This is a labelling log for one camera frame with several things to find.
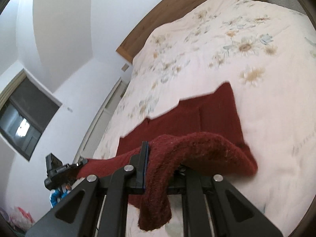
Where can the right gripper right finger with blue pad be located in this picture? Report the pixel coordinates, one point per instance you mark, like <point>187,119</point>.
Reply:
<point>212,206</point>

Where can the pink plastic bag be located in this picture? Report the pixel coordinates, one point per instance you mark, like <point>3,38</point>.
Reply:
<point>21,219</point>

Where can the wooden headboard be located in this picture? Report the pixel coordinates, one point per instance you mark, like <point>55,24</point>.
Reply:
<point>165,12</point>

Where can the blue gloved left hand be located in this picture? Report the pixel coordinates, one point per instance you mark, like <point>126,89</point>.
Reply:
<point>56,195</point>

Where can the dark red knitted sweater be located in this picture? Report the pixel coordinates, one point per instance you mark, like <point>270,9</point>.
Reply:
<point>203,133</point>

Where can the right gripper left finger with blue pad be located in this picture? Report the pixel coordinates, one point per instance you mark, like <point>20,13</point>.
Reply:
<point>97,206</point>

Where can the white panelled wardrobe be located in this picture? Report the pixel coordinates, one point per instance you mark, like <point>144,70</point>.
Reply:
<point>100,122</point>

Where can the dark window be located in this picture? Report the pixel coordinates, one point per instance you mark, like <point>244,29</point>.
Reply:
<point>26,111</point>

